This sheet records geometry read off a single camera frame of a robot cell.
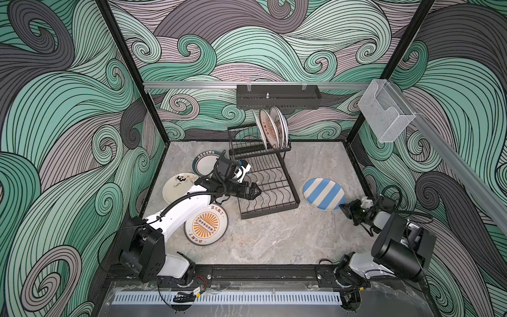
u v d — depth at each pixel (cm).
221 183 61
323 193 96
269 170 104
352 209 80
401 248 44
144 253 41
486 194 52
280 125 78
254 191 71
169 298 70
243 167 73
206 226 86
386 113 77
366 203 83
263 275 75
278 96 96
